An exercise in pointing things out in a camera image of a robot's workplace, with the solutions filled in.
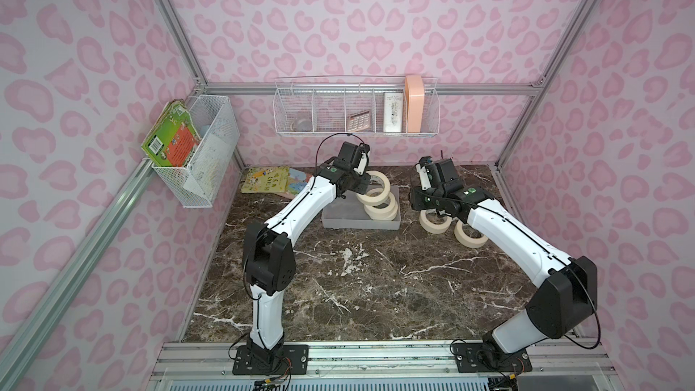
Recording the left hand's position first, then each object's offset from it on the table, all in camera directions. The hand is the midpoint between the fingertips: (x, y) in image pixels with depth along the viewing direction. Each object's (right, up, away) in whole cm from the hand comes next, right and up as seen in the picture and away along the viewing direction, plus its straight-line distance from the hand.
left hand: (362, 175), depth 90 cm
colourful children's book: (-33, -1, +24) cm, 41 cm away
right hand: (+16, -6, -6) cm, 18 cm away
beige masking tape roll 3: (+9, -14, +8) cm, 18 cm away
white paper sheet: (-48, +7, -4) cm, 49 cm away
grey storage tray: (-5, -14, +13) cm, 20 cm away
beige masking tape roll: (+4, +1, 0) cm, 4 cm away
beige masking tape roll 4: (+25, -19, +8) cm, 32 cm away
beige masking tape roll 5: (+36, -22, +2) cm, 42 cm away
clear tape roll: (-21, +18, +2) cm, 28 cm away
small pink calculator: (-1, +19, +4) cm, 19 cm away
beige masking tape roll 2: (+4, -9, -2) cm, 10 cm away
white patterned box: (+10, +25, +3) cm, 27 cm away
